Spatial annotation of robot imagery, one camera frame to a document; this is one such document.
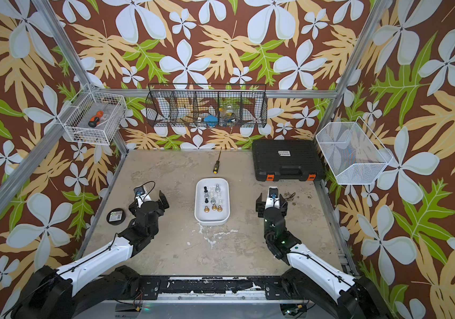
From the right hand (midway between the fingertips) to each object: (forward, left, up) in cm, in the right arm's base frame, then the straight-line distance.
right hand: (268, 194), depth 82 cm
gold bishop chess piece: (+2, +23, -15) cm, 28 cm away
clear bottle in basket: (+37, +16, +12) cm, 42 cm away
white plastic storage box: (+3, +24, -15) cm, 29 cm away
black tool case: (+33, -12, -14) cm, 38 cm away
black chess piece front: (+6, +28, -16) cm, 33 cm away
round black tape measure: (-3, +69, -14) cm, 71 cm away
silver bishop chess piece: (+12, +22, -15) cm, 29 cm away
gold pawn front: (+2, +21, -16) cm, 26 cm away
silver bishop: (+5, +24, -14) cm, 29 cm away
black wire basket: (+43, +25, +14) cm, 52 cm away
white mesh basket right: (+12, -36, +10) cm, 39 cm away
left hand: (+1, +49, -1) cm, 49 cm away
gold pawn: (+1, +27, -15) cm, 31 cm away
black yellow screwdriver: (+30, +23, -16) cm, 41 cm away
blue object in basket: (+35, +25, +12) cm, 44 cm away
